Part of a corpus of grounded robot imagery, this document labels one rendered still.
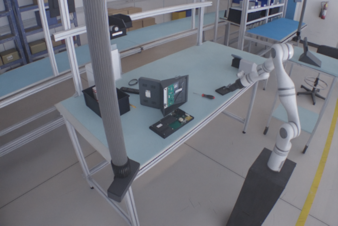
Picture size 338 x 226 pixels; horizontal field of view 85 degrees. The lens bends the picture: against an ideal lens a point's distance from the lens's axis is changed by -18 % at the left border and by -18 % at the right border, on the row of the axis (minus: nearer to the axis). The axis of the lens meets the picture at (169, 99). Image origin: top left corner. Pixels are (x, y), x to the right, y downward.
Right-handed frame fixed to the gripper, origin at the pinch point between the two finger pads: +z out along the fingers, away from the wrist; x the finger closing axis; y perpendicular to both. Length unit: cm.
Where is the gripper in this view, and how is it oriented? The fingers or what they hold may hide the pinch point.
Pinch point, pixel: (224, 88)
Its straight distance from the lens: 168.5
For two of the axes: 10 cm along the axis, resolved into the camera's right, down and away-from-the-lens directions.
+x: 6.5, -4.1, 6.4
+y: 5.4, 8.4, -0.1
